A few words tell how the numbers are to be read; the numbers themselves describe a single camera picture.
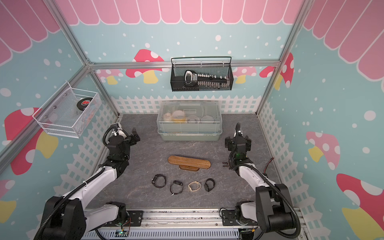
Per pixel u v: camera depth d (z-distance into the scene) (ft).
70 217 1.31
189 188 2.68
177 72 2.96
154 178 2.73
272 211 1.36
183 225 2.42
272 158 3.17
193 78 2.88
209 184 2.79
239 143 2.18
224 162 3.09
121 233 2.34
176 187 2.78
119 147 2.04
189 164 2.79
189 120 3.12
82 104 2.55
